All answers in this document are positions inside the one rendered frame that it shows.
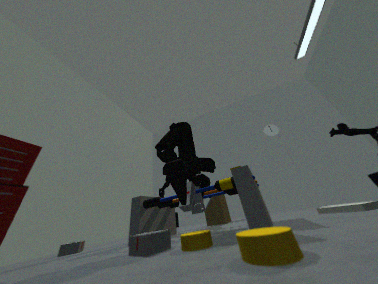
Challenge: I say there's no yellow cylinder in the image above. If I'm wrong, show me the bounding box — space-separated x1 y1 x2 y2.
180 230 213 251
236 226 303 266

